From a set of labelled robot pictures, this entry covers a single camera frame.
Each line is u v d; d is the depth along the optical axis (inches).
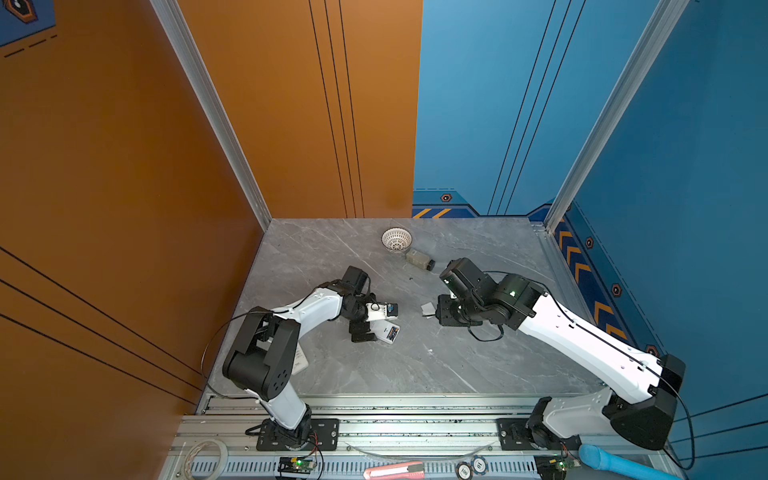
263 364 18.1
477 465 27.4
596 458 26.5
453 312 24.8
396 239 44.2
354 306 28.5
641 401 15.8
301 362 33.3
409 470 27.2
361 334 32.0
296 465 27.8
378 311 31.1
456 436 29.3
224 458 27.8
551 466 27.8
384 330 35.2
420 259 41.5
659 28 28.1
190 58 29.9
